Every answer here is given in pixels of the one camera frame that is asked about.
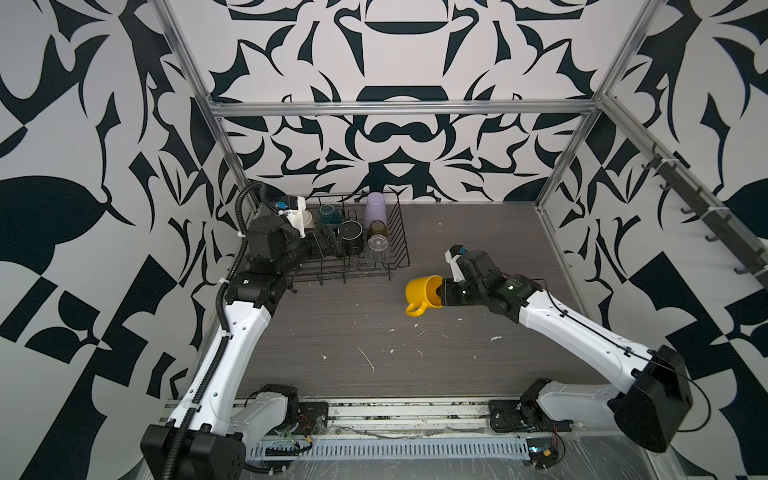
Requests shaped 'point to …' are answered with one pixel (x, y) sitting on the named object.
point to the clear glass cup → (378, 253)
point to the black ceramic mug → (352, 237)
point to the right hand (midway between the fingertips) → (434, 286)
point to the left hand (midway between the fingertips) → (325, 223)
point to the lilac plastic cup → (375, 209)
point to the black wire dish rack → (352, 207)
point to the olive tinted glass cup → (377, 227)
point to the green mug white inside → (329, 215)
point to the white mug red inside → (307, 217)
